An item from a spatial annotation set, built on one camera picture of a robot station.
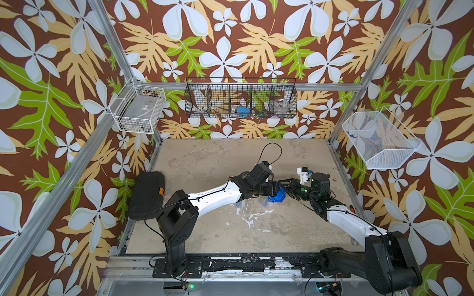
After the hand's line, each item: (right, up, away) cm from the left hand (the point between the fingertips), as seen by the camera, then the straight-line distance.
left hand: (277, 186), depth 82 cm
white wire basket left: (-65, +37, +3) cm, 75 cm away
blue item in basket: (-15, +37, +11) cm, 42 cm away
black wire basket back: (-27, +46, +16) cm, 56 cm away
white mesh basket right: (+47, +20, -1) cm, 51 cm away
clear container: (+1, -5, -3) cm, 5 cm away
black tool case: (-64, -6, +9) cm, 64 cm away
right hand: (+1, +2, +1) cm, 2 cm away
